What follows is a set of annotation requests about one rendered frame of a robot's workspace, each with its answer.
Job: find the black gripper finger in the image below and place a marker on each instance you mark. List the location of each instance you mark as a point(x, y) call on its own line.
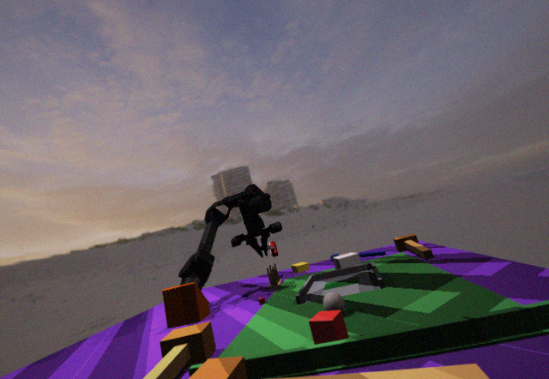
point(264, 244)
point(254, 245)

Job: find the green striped mat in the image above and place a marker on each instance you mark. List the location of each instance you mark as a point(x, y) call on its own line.
point(415, 293)

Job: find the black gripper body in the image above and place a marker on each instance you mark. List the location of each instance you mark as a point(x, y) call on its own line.
point(255, 229)

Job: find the yellow rectangular block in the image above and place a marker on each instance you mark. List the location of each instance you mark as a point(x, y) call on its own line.
point(300, 267)

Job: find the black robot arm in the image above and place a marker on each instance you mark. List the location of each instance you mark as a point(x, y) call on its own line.
point(251, 201)

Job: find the grey ball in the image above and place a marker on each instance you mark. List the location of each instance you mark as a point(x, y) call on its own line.
point(333, 301)

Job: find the white cube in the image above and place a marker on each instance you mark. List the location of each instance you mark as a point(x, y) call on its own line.
point(347, 260)

